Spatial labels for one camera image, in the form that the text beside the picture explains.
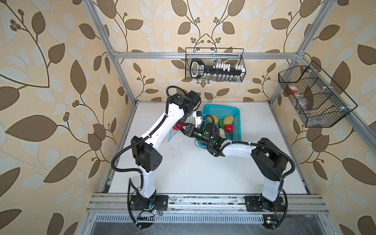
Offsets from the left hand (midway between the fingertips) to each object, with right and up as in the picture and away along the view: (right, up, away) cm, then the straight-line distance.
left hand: (175, 113), depth 80 cm
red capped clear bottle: (+66, +13, +1) cm, 67 cm away
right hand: (+1, -7, -3) cm, 8 cm away
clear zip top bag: (-1, -11, -4) cm, 11 cm away
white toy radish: (+29, -13, +17) cm, 36 cm away
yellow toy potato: (+35, -4, +25) cm, 43 cm away
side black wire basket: (+74, +6, -6) cm, 74 cm away
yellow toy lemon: (+26, -3, +25) cm, 37 cm away
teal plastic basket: (+31, +2, +28) cm, 42 cm away
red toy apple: (+34, -10, +20) cm, 41 cm away
